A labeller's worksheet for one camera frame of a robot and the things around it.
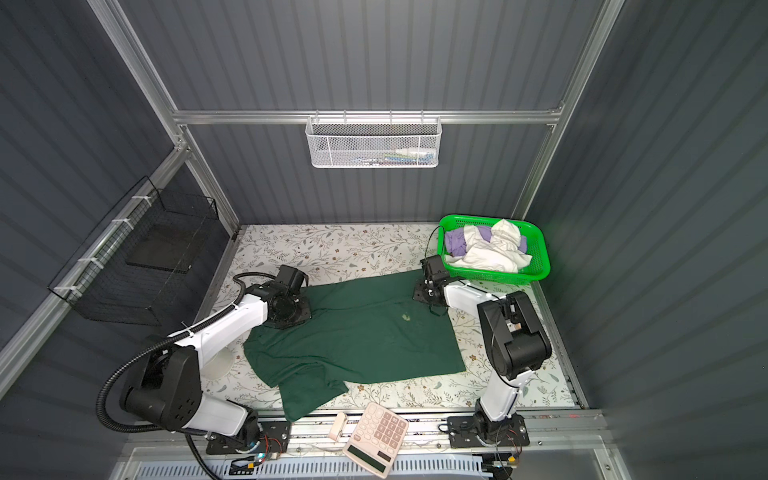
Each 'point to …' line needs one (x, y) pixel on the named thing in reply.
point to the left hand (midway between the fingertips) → (305, 316)
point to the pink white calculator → (376, 439)
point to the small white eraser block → (337, 425)
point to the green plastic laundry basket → (536, 247)
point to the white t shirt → (501, 254)
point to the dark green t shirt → (361, 329)
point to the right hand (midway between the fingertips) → (424, 293)
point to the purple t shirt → (456, 244)
